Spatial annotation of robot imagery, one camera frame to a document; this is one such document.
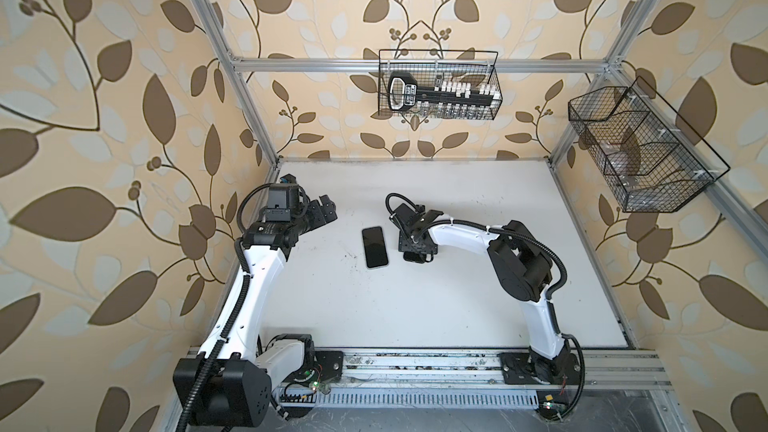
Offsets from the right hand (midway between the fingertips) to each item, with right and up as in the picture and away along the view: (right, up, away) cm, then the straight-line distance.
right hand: (413, 248), depth 96 cm
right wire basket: (+58, +28, -21) cm, 68 cm away
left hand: (-25, +14, -18) cm, 34 cm away
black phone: (+1, 0, -11) cm, 12 cm away
